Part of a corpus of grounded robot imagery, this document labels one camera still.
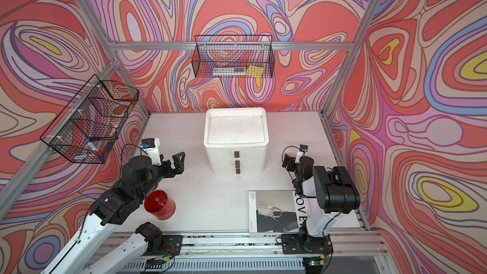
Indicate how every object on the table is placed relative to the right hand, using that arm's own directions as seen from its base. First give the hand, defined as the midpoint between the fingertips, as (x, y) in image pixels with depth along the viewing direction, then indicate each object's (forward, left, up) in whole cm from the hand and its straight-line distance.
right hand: (295, 159), depth 97 cm
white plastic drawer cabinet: (-3, +30, +22) cm, 37 cm away
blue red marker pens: (-14, +76, +31) cm, 83 cm away
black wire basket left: (-1, +89, +29) cm, 93 cm away
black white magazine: (-26, +14, +2) cm, 30 cm away
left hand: (-12, +51, +26) cm, 59 cm away
